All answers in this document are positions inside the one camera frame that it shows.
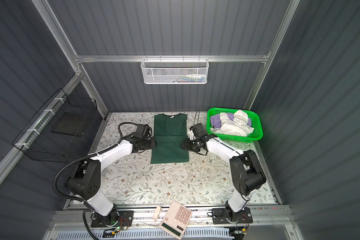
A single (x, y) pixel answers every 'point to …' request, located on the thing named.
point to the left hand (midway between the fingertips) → (155, 143)
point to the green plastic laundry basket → (255, 134)
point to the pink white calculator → (176, 219)
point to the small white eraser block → (157, 213)
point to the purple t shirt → (215, 120)
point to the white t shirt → (238, 126)
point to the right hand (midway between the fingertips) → (185, 147)
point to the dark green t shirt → (171, 140)
